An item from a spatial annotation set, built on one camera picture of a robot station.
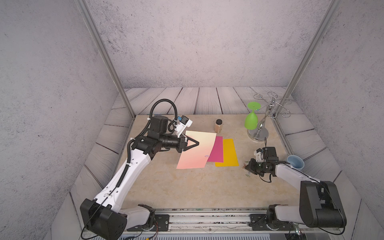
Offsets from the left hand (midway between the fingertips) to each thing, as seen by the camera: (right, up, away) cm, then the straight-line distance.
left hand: (199, 144), depth 66 cm
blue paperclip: (+4, -6, +6) cm, 9 cm away
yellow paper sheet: (+20, -12, +31) cm, 39 cm away
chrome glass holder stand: (+44, +20, +23) cm, 54 cm away
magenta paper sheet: (+13, -10, +36) cm, 39 cm away
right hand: (+29, -16, +24) cm, 40 cm away
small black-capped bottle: (+14, +7, +39) cm, 42 cm away
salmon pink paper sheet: (-1, -5, +1) cm, 6 cm away
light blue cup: (+58, -13, +24) cm, 65 cm away
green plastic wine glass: (+34, +11, +30) cm, 46 cm away
